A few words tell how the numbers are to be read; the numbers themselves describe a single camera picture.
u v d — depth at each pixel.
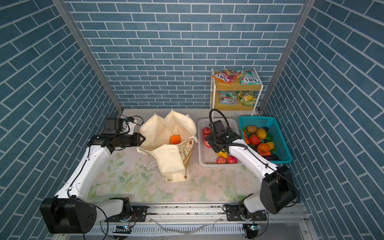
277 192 0.42
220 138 0.63
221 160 0.87
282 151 0.89
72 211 0.37
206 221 0.72
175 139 0.96
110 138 0.54
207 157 0.93
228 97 1.04
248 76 0.90
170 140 1.02
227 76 0.89
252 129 1.04
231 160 0.87
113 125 0.60
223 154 0.91
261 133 0.96
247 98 1.04
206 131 1.01
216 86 0.85
